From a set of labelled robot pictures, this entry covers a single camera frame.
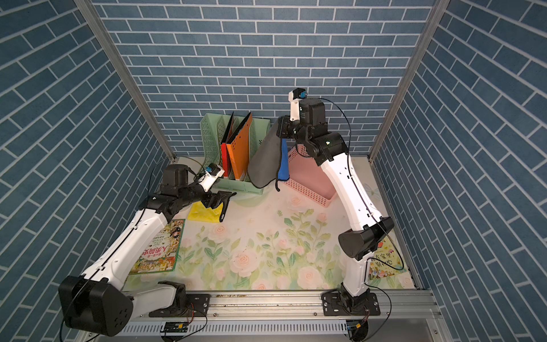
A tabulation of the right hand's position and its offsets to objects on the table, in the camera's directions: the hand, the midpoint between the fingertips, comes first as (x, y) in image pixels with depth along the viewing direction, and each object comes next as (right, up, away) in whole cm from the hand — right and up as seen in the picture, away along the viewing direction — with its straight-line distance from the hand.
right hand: (280, 120), depth 70 cm
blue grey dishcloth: (-6, -15, +13) cm, 21 cm away
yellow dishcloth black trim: (-37, -36, +25) cm, 57 cm away
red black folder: (-24, -11, +18) cm, 32 cm away
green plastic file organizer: (-11, +5, +32) cm, 35 cm away
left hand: (-20, -22, +8) cm, 31 cm away
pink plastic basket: (+14, -21, +37) cm, 45 cm away
